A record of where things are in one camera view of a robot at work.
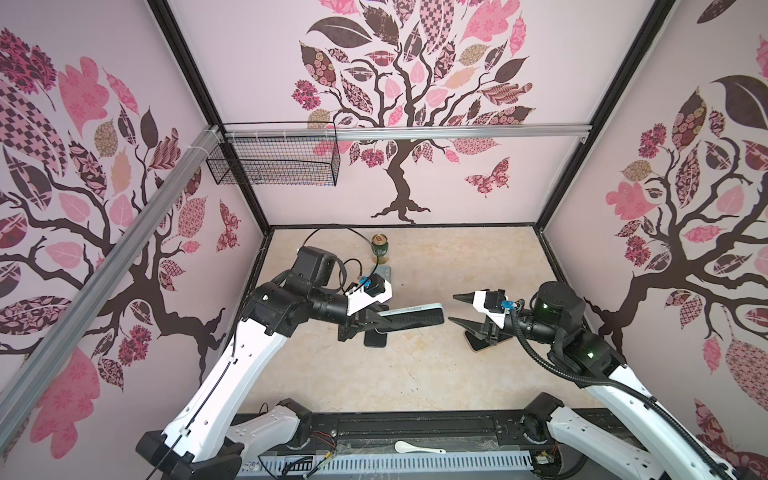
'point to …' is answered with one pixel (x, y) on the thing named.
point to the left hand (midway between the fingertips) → (383, 323)
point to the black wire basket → (276, 154)
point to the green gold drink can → (380, 248)
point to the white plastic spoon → (406, 447)
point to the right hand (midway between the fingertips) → (457, 300)
